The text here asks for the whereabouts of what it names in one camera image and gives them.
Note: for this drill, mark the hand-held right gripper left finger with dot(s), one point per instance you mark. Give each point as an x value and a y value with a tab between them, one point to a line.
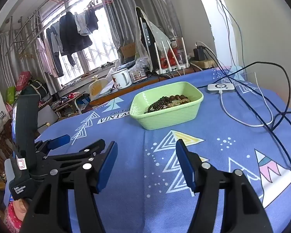
107	167

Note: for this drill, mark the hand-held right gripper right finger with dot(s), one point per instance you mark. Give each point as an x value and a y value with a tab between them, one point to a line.
185	168

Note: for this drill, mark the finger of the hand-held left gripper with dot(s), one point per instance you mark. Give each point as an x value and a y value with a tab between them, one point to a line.
94	147
60	140

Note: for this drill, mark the green plastic basin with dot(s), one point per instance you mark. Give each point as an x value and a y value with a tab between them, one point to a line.
165	121

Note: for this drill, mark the person's left forearm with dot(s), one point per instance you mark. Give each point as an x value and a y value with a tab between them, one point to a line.
11	217

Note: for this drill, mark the person's left hand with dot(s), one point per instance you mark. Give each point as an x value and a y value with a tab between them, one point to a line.
20	207

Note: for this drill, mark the grey folding chair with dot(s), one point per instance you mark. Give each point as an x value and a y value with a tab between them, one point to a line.
47	116

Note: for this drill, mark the small folding table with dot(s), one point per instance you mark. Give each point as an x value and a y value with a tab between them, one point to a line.
68	102

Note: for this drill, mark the dark green duffel bag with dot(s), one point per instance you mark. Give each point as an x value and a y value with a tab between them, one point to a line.
35	89

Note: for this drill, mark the blue printed tablecloth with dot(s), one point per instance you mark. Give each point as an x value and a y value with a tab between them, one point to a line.
135	199

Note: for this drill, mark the red bag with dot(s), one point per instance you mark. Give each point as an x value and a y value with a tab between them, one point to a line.
23	80

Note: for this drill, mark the beige plastic chair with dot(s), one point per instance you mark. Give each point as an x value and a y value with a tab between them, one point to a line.
98	88

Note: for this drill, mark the grey curtain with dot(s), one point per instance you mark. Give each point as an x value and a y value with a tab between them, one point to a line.
126	17
14	60

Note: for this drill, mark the white enamel mug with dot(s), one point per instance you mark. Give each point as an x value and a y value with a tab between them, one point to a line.
121	79

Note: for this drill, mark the pink hanging garment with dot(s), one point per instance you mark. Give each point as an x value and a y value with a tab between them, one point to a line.
44	55

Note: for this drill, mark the wooden desk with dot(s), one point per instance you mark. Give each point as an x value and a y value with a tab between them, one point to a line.
145	80

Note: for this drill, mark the small white square device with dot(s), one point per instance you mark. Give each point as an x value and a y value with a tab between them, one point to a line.
220	88

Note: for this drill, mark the clear plastic bag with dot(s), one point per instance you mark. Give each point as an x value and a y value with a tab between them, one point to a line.
139	70

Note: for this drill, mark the grey-blue hanging pants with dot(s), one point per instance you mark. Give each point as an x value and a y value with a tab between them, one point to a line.
55	46

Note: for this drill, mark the metal clothes drying rack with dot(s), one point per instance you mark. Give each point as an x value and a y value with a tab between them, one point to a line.
21	34

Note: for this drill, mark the white router with antennas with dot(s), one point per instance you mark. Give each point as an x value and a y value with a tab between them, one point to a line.
174	68

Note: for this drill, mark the cardboard box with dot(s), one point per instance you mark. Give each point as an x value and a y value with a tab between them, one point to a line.
128	49

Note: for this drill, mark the beige power strip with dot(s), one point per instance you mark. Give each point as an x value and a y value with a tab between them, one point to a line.
203	64

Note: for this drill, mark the dark hanging jacket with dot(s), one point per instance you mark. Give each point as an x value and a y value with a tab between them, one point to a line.
70	34

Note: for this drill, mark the light blue cloth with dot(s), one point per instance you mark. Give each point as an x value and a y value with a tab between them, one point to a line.
237	70

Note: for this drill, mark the glass jar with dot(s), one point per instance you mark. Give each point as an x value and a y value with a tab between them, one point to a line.
177	53

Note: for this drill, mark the black charger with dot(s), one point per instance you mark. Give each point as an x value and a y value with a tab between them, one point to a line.
199	53

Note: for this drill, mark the grey hanging shirt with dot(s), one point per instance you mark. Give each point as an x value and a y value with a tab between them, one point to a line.
82	24

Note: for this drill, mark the black monitor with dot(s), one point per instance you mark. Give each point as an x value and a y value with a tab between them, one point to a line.
146	41

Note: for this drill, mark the dark hanging garment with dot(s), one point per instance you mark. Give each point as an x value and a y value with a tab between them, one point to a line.
92	19

